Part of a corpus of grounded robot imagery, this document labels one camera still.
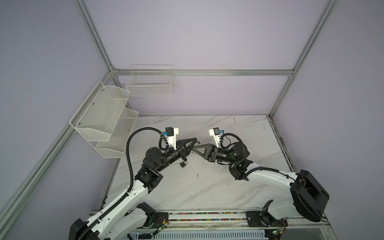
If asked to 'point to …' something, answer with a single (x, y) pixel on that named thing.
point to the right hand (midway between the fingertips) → (193, 152)
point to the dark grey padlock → (183, 164)
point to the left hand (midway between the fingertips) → (196, 140)
